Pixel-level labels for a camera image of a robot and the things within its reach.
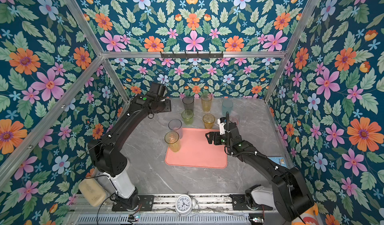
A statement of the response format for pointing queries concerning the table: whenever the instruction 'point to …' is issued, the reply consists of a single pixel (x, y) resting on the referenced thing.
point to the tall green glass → (172, 138)
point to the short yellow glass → (208, 120)
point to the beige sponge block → (92, 190)
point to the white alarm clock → (183, 204)
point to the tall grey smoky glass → (188, 103)
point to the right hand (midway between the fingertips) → (212, 133)
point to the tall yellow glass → (206, 102)
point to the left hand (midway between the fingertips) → (169, 102)
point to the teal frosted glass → (227, 105)
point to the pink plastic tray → (196, 151)
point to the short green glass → (187, 116)
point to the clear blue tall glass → (176, 125)
